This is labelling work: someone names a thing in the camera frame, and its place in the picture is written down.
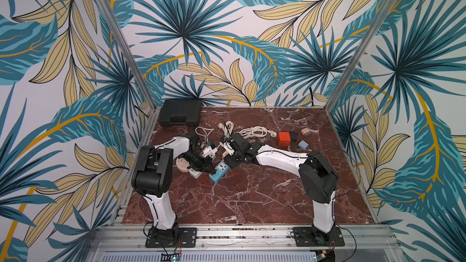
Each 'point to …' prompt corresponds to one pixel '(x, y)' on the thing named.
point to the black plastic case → (185, 113)
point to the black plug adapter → (293, 136)
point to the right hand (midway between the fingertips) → (229, 156)
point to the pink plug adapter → (306, 132)
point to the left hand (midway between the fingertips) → (212, 173)
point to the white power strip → (195, 174)
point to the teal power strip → (221, 170)
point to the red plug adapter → (284, 139)
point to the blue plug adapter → (303, 145)
